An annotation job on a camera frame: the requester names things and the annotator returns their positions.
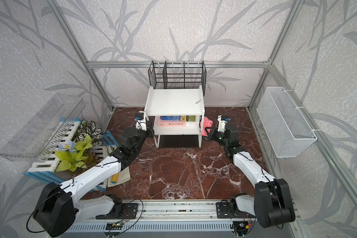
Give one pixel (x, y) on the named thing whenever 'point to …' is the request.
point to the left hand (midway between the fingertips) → (153, 119)
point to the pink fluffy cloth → (207, 123)
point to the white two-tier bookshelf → (175, 112)
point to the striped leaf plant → (95, 134)
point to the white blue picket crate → (44, 166)
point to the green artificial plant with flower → (70, 153)
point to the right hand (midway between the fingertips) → (205, 127)
